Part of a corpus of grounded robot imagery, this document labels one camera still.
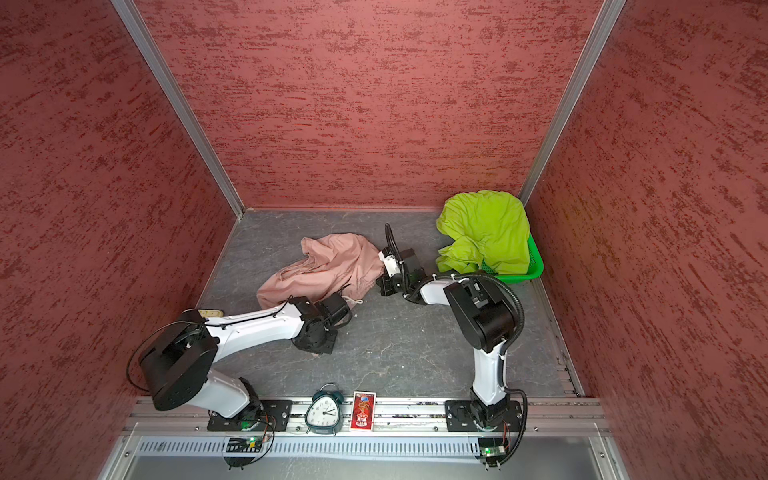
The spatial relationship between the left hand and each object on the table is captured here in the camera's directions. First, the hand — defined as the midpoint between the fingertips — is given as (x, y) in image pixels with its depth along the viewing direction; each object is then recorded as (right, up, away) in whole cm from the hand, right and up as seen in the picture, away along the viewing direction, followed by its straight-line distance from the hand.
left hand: (320, 352), depth 84 cm
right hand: (+15, +17, +13) cm, 26 cm away
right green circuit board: (+46, -18, -14) cm, 51 cm away
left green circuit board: (-13, -17, -14) cm, 26 cm away
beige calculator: (-35, +10, +6) cm, 37 cm away
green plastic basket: (+68, +23, +11) cm, 72 cm away
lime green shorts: (+58, +37, +29) cm, 74 cm away
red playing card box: (+14, -11, -11) cm, 20 cm away
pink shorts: (0, +24, +16) cm, 29 cm away
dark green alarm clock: (+4, -10, -13) cm, 17 cm away
